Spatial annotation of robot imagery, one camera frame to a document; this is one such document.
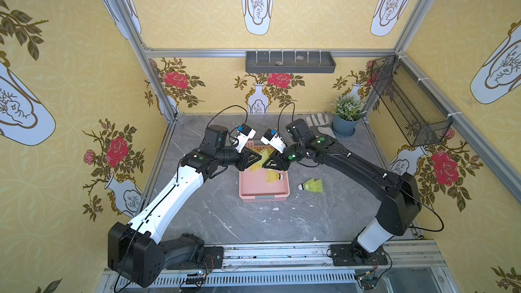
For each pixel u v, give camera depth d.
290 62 0.92
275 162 0.70
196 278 0.72
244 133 0.65
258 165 0.73
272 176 0.90
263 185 0.92
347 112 1.00
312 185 0.88
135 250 0.38
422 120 0.82
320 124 1.17
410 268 0.79
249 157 0.67
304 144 0.62
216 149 0.58
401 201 0.43
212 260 0.72
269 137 0.69
